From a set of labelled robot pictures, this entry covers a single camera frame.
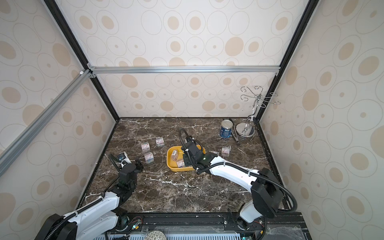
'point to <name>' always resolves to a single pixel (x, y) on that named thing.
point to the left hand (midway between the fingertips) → (137, 156)
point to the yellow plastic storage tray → (171, 160)
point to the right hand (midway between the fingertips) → (194, 153)
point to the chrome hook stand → (247, 129)
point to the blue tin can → (226, 128)
